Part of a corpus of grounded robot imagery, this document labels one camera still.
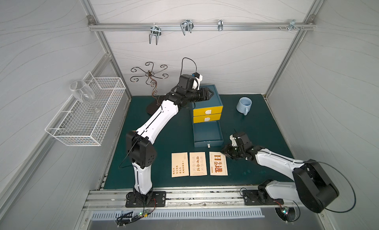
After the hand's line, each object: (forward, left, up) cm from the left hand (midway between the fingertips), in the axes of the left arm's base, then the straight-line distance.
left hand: (211, 93), depth 78 cm
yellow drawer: (-2, +1, -12) cm, 13 cm away
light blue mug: (+16, -28, -26) cm, 41 cm away
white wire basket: (-19, +59, -1) cm, 62 cm away
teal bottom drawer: (-7, 0, -30) cm, 31 cm away
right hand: (-19, -7, -29) cm, 35 cm away
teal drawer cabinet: (+7, -4, -13) cm, 16 cm away
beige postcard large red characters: (-28, +6, -32) cm, 43 cm away
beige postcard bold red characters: (-26, -6, -33) cm, 42 cm away
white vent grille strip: (-52, +50, -33) cm, 79 cm away
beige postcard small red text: (-27, +17, -31) cm, 45 cm away
